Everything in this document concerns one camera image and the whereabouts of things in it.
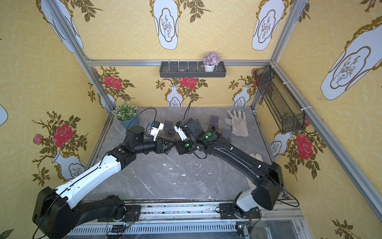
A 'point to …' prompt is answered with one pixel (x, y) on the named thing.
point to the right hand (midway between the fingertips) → (176, 149)
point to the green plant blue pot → (126, 114)
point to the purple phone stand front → (169, 145)
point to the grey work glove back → (238, 122)
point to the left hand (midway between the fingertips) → (174, 143)
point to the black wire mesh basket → (288, 117)
